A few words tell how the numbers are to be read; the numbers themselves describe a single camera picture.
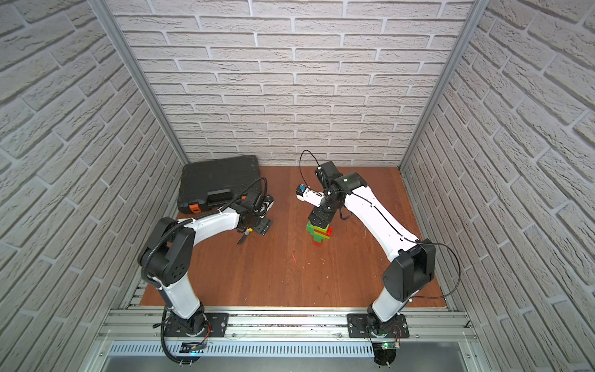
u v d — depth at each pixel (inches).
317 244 36.0
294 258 35.2
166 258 18.8
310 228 32.8
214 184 41.0
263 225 33.8
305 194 27.5
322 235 32.7
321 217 27.4
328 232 32.0
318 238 33.6
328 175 24.4
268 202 34.0
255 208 29.8
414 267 16.8
